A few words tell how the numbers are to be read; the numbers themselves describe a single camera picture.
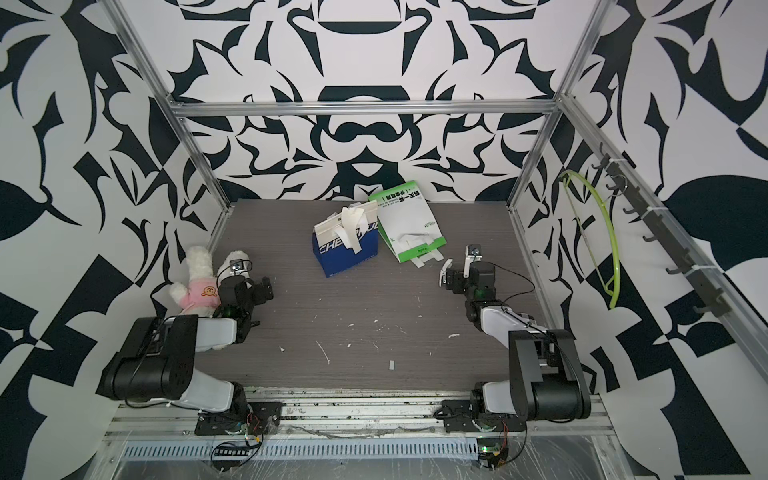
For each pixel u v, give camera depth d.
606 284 0.70
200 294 0.87
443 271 0.99
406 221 1.10
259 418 0.73
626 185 0.64
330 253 0.87
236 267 0.81
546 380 0.44
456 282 0.85
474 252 0.81
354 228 0.88
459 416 0.73
